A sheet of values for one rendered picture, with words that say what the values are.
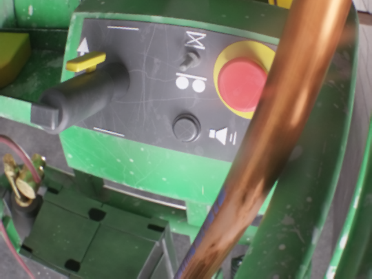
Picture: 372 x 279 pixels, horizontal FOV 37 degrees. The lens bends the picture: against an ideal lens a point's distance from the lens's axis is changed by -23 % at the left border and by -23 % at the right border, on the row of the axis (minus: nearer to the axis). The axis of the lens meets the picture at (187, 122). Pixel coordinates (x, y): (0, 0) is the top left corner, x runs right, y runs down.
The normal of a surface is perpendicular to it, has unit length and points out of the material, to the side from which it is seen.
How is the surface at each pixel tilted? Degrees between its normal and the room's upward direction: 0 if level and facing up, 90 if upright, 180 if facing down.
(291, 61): 83
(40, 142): 0
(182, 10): 0
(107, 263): 0
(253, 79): 58
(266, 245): 27
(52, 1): 90
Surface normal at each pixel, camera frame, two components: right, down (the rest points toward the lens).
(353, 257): -0.49, -0.70
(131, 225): -0.07, -0.69
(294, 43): -0.79, 0.37
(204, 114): -0.32, 0.22
